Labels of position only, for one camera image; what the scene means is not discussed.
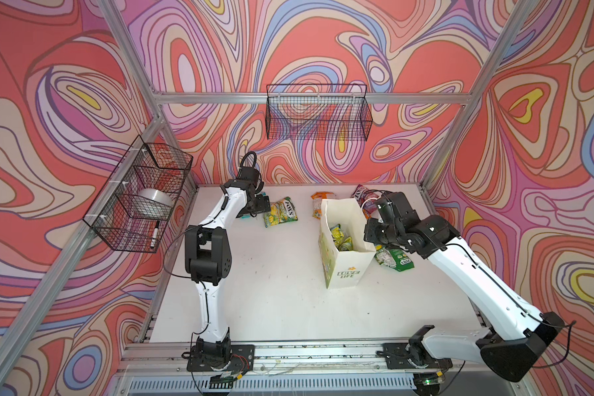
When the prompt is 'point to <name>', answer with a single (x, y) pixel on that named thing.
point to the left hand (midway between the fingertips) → (258, 207)
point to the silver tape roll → (153, 198)
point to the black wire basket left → (134, 207)
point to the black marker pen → (155, 234)
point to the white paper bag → (343, 268)
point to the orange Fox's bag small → (317, 198)
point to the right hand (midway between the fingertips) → (369, 237)
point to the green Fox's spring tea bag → (394, 258)
